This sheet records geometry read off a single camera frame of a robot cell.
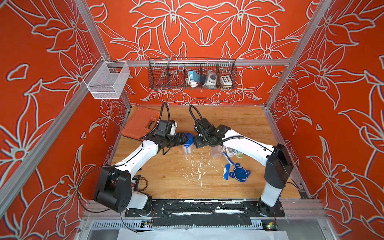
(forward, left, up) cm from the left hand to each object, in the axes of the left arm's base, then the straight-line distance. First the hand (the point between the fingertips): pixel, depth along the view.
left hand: (184, 138), depth 85 cm
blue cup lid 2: (-13, -34, -14) cm, 39 cm away
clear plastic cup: (-1, -20, -12) cm, 23 cm away
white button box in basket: (+36, -25, +16) cm, 46 cm away
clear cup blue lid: (-4, -3, -4) cm, 6 cm away
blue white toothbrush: (-11, -26, -12) cm, 31 cm away
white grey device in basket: (+32, -15, +19) cm, 40 cm away
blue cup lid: (-2, -4, +1) cm, 4 cm away
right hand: (-2, -6, 0) cm, 6 cm away
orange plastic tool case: (+17, +34, -8) cm, 39 cm away
